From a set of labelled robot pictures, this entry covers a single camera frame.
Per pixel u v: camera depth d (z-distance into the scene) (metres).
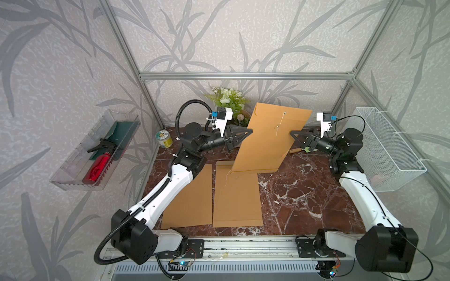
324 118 0.60
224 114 0.52
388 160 0.60
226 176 0.96
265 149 0.73
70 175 0.58
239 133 0.60
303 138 0.63
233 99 0.93
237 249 0.75
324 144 0.62
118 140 0.71
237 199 0.89
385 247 0.39
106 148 0.65
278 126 0.62
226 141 0.53
